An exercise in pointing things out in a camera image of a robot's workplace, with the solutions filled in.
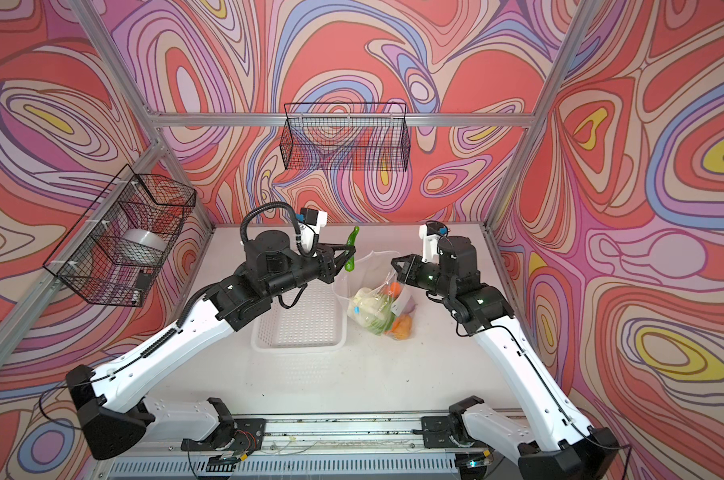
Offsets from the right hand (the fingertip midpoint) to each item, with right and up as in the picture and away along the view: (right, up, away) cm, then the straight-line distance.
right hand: (394, 268), depth 70 cm
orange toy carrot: (+1, -6, +4) cm, 7 cm away
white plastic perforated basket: (-23, -19, +23) cm, 38 cm away
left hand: (-9, +5, -8) cm, 12 cm away
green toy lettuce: (-5, -10, +2) cm, 12 cm away
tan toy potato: (+4, -18, +17) cm, 25 cm away
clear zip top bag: (+2, -10, +8) cm, 13 cm away
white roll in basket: (-60, +5, 0) cm, 61 cm away
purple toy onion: (+7, -12, +17) cm, 22 cm away
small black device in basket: (-62, -4, +2) cm, 62 cm away
